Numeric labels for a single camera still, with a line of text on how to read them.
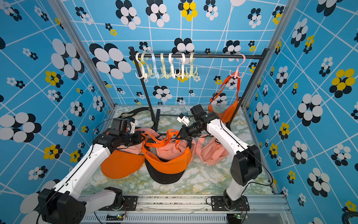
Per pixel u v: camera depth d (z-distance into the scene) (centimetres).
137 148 88
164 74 72
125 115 114
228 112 94
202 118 59
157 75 69
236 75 68
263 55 62
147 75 69
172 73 71
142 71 70
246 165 44
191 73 71
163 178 81
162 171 81
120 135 60
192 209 72
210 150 89
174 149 91
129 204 73
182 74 70
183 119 74
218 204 72
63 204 38
